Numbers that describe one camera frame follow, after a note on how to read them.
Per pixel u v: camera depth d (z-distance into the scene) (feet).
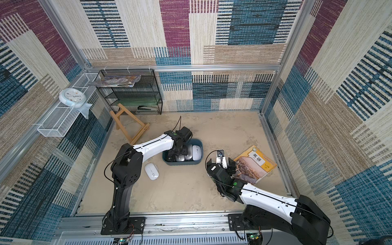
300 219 1.35
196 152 3.16
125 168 1.81
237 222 2.43
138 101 3.35
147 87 3.47
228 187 1.92
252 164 3.01
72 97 2.47
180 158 3.07
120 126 3.07
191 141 2.73
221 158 2.22
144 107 3.56
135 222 2.47
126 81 2.88
